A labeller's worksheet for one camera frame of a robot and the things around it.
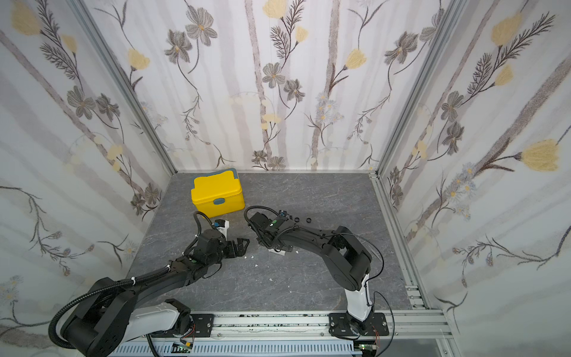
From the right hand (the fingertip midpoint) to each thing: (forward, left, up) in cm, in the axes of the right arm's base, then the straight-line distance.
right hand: (274, 238), depth 89 cm
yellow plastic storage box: (+17, +25, +6) cm, 31 cm away
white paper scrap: (-15, 0, -5) cm, 15 cm away
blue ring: (+14, -15, -6) cm, 21 cm away
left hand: (-1, +13, 0) cm, 13 cm away
